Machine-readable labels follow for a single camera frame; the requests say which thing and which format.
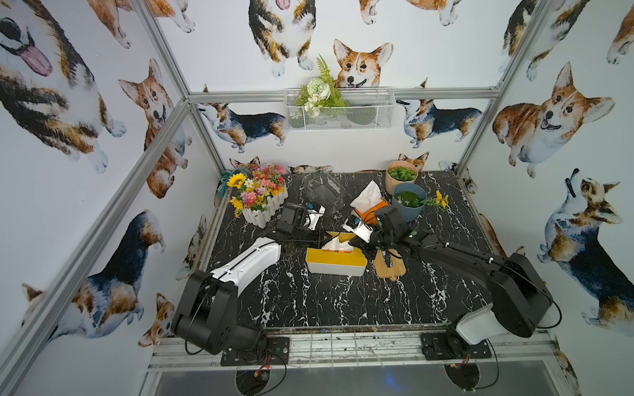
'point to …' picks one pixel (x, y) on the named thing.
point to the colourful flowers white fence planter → (258, 192)
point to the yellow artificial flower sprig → (438, 200)
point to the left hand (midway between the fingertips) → (330, 231)
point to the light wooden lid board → (397, 269)
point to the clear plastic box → (323, 192)
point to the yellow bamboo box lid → (319, 256)
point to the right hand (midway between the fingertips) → (356, 231)
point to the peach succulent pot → (399, 172)
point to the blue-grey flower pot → (409, 200)
